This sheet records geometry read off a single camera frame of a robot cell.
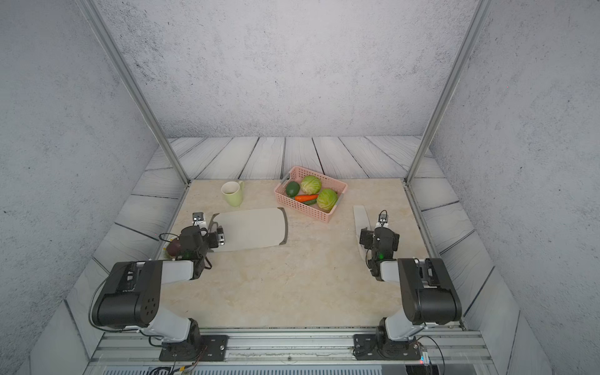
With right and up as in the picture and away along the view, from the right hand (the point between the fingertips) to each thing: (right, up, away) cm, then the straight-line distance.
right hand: (381, 228), depth 94 cm
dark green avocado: (-37, +16, +21) cm, 45 cm away
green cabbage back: (-28, +18, +17) cm, 37 cm away
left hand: (-68, +1, +1) cm, 68 cm away
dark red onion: (-80, -7, -3) cm, 81 cm away
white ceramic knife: (-5, +2, +11) cm, 13 cm away
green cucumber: (-28, +10, +15) cm, 33 cm away
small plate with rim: (-84, -10, -3) cm, 85 cm away
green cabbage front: (-21, +11, +11) cm, 26 cm away
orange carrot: (-33, +12, +16) cm, 38 cm away
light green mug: (-62, +15, +11) cm, 65 cm away
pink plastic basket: (-35, +24, +25) cm, 49 cm away
